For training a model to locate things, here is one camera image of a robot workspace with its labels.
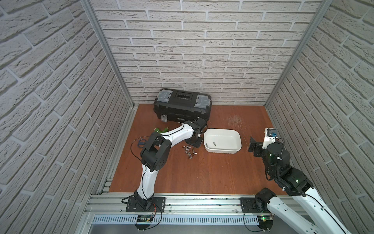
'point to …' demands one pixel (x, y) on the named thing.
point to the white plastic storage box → (222, 141)
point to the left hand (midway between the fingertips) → (197, 142)
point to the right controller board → (265, 222)
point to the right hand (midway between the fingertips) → (262, 138)
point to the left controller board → (146, 218)
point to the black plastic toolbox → (173, 105)
